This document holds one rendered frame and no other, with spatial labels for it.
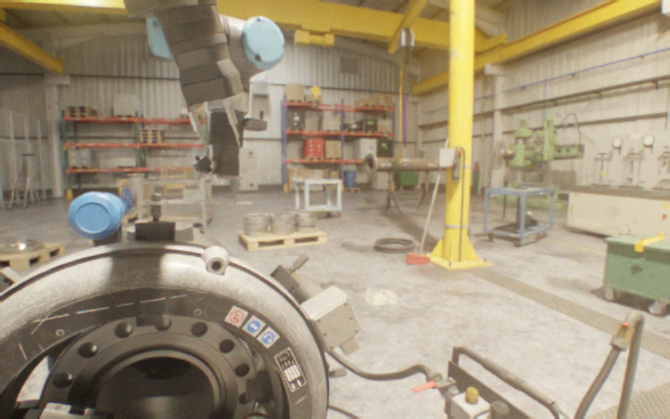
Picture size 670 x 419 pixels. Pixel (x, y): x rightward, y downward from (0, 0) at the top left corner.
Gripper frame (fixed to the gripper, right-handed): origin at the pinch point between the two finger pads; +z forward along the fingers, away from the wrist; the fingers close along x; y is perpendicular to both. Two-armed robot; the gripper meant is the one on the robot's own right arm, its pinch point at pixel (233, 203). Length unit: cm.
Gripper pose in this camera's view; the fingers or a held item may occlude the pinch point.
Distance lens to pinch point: 80.1
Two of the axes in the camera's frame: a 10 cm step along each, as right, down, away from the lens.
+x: 6.3, 1.2, -7.7
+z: -0.7, 9.9, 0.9
